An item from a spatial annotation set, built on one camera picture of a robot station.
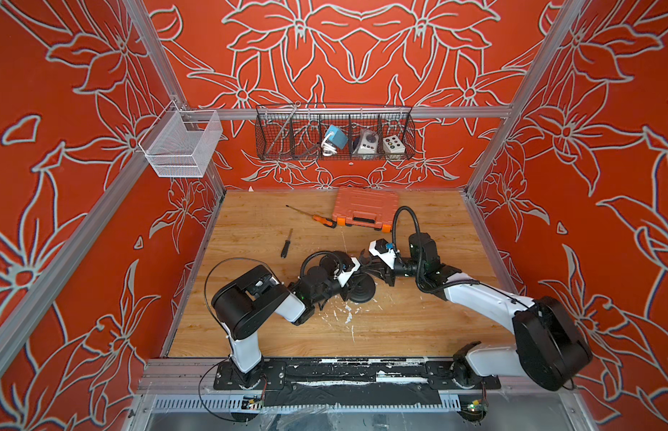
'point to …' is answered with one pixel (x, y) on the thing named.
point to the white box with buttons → (393, 145)
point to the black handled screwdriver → (285, 248)
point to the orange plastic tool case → (366, 207)
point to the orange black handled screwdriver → (330, 223)
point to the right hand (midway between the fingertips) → (360, 265)
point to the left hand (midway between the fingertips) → (363, 271)
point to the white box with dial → (368, 142)
